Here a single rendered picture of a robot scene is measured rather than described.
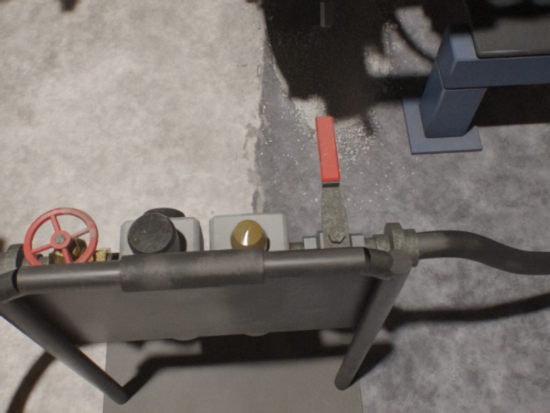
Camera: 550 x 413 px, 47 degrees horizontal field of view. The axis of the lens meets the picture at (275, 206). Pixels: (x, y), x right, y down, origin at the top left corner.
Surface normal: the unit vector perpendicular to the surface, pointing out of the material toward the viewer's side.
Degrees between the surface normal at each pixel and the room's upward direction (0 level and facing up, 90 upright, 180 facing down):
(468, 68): 90
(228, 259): 0
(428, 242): 17
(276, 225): 0
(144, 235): 0
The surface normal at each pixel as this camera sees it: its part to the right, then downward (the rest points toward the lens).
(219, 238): 0.00, -0.45
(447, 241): 0.12, -0.21
